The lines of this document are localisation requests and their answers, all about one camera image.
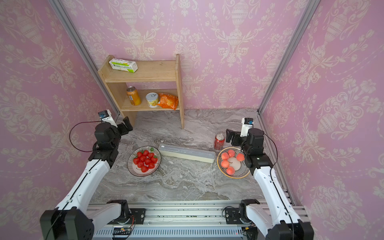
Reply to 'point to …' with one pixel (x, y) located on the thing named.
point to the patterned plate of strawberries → (144, 160)
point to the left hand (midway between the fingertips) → (121, 120)
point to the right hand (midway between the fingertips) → (235, 130)
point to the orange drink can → (133, 96)
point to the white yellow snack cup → (152, 99)
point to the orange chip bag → (168, 101)
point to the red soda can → (219, 141)
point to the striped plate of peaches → (231, 163)
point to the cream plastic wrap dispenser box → (188, 153)
